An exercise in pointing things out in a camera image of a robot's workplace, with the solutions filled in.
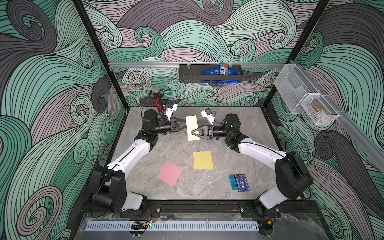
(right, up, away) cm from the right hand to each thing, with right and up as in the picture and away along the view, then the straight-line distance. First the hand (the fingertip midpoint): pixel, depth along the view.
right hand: (191, 132), depth 71 cm
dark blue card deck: (+28, -29, +10) cm, 42 cm away
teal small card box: (+24, -30, +12) cm, 40 cm away
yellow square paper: (+8, -19, +20) cm, 29 cm away
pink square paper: (-13, -27, +18) cm, 35 cm away
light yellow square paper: (0, +4, -2) cm, 5 cm away
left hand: (-1, +5, -1) cm, 5 cm away
